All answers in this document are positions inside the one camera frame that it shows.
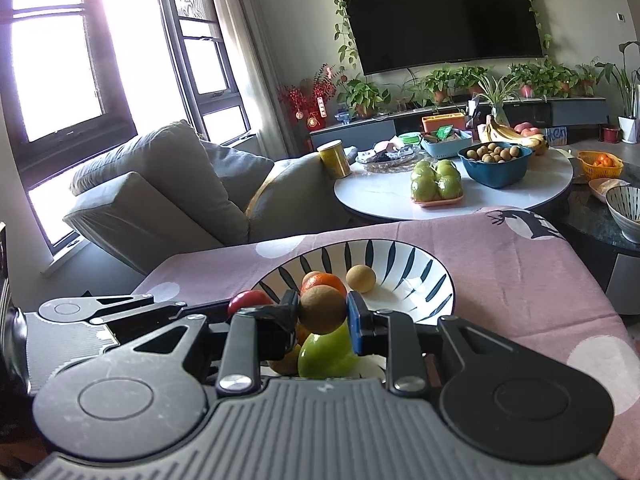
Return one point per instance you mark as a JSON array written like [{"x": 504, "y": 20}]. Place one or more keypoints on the spider plant in vase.
[{"x": 497, "y": 97}]

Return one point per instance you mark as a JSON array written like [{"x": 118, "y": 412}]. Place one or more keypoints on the tray of green apples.
[{"x": 436, "y": 182}]

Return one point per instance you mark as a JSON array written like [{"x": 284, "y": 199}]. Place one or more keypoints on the tall plant in white pot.
[{"x": 627, "y": 90}]

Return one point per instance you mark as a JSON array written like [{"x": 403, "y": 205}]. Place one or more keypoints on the blue printed box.
[{"x": 555, "y": 136}]

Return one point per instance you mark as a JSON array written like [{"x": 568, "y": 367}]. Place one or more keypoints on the yellow tin can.
[{"x": 335, "y": 160}]

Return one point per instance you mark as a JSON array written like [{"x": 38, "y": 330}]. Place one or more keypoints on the pink polka-dot tablecloth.
[{"x": 525, "y": 280}]

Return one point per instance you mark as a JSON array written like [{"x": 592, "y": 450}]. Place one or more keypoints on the potted green plant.
[
  {"x": 362, "y": 95},
  {"x": 542, "y": 77},
  {"x": 450, "y": 82}
]

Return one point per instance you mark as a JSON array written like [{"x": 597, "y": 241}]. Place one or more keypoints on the orange basket of tangerines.
[{"x": 600, "y": 165}]

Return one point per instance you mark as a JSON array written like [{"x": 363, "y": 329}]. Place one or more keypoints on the grey sofa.
[{"x": 165, "y": 180}]

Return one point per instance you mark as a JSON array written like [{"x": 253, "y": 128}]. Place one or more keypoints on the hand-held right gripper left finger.
[{"x": 280, "y": 325}]

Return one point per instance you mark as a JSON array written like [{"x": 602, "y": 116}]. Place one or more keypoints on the red peach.
[{"x": 529, "y": 129}]

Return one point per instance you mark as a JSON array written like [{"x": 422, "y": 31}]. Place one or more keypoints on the blue striped white plate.
[{"x": 410, "y": 290}]

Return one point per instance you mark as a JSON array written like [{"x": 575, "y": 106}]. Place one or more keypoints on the dark round table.
[{"x": 585, "y": 225}]

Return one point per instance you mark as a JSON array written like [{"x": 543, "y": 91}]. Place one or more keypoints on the blue plastic basket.
[{"x": 445, "y": 147}]

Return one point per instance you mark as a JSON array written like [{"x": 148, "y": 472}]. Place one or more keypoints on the red pot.
[{"x": 610, "y": 134}]

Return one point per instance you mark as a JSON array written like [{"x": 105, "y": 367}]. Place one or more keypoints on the bunch of bananas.
[{"x": 510, "y": 132}]

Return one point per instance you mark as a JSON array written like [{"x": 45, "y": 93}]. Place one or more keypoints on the striped deep bowl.
[{"x": 625, "y": 215}]

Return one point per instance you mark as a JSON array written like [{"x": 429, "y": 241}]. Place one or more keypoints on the pink shallow dish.
[{"x": 600, "y": 187}]

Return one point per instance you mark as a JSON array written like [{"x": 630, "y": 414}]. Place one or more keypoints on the white round coffee table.
[{"x": 380, "y": 195}]

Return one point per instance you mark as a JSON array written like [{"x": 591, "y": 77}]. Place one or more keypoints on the large dark-framed window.
[{"x": 55, "y": 60}]

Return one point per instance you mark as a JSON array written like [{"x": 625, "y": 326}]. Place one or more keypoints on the red apple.
[{"x": 247, "y": 301}]

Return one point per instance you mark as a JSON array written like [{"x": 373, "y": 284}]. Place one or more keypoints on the grey television cabinet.
[{"x": 575, "y": 110}]

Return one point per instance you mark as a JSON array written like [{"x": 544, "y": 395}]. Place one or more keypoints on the beige curtain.
[{"x": 250, "y": 50}]

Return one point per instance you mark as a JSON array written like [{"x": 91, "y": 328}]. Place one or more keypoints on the black wall television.
[{"x": 445, "y": 15}]

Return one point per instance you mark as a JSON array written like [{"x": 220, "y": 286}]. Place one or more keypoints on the glass dish of snacks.
[{"x": 387, "y": 157}]

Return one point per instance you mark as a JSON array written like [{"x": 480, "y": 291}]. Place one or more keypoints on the blue bowl of brown fruit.
[{"x": 495, "y": 172}]

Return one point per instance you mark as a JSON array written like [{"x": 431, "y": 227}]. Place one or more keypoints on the green apple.
[{"x": 325, "y": 357}]

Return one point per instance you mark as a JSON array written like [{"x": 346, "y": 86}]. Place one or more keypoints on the orange plastic basket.
[{"x": 442, "y": 122}]

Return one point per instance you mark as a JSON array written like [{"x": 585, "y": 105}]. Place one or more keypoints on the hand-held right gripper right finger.
[{"x": 357, "y": 322}]

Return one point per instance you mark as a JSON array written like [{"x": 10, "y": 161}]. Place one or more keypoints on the narrow dark-framed window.
[{"x": 200, "y": 45}]

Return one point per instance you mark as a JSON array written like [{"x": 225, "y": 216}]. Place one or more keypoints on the large brown kiwi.
[{"x": 322, "y": 309}]

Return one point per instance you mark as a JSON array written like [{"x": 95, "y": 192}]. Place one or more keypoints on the red berry decoration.
[{"x": 312, "y": 95}]

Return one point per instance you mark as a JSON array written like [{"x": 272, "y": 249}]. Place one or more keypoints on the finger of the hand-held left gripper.
[
  {"x": 160, "y": 304},
  {"x": 165, "y": 317}
]

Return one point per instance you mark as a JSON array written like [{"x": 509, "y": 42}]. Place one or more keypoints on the green trailing vine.
[{"x": 342, "y": 25}]

